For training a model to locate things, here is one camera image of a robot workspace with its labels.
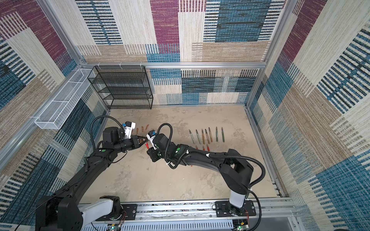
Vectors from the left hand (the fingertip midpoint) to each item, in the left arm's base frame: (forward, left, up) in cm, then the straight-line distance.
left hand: (147, 137), depth 79 cm
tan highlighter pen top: (+13, -38, -18) cm, 44 cm away
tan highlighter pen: (+12, -33, -19) cm, 40 cm away
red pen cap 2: (+23, +8, -19) cm, 31 cm away
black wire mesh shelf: (+47, +26, -2) cm, 54 cm away
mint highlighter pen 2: (+12, -30, -19) cm, 37 cm away
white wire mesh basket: (+4, +43, +14) cm, 45 cm away
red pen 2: (+3, -35, -19) cm, 40 cm away
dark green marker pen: (+13, -43, -18) cm, 48 cm away
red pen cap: (+19, +11, -18) cm, 29 cm away
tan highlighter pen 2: (+9, -36, -18) cm, 41 cm away
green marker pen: (+12, -47, -19) cm, 52 cm away
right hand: (-7, -2, -5) cm, 9 cm away
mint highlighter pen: (+13, -25, -19) cm, 34 cm away
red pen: (-3, 0, -3) cm, 4 cm away
